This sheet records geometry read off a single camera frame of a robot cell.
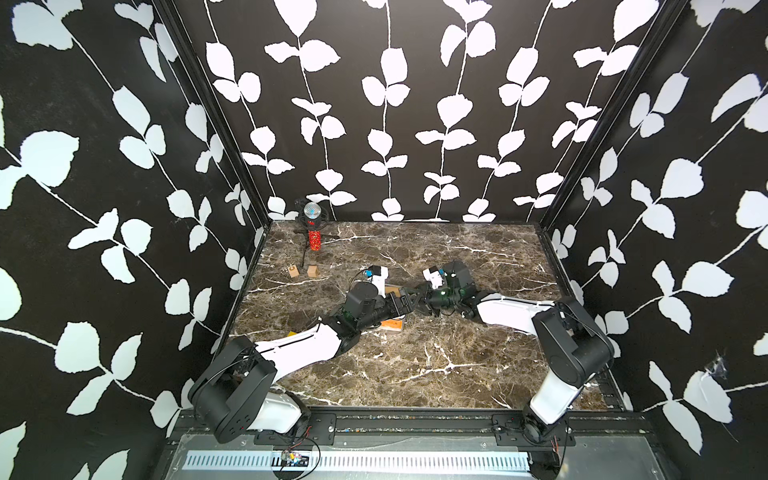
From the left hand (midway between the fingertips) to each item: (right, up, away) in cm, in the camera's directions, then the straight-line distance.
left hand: (416, 294), depth 80 cm
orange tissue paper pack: (-7, -10, +8) cm, 14 cm away
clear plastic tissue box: (-4, -5, -8) cm, 10 cm away
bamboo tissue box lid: (-6, +2, -5) cm, 8 cm away
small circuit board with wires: (-31, -38, -10) cm, 50 cm away
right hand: (-4, -2, +5) cm, 7 cm away
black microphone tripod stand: (-37, +27, +15) cm, 48 cm away
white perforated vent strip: (-37, -39, -10) cm, 54 cm away
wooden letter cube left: (-42, +5, +24) cm, 48 cm away
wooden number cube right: (-35, +5, +24) cm, 42 cm away
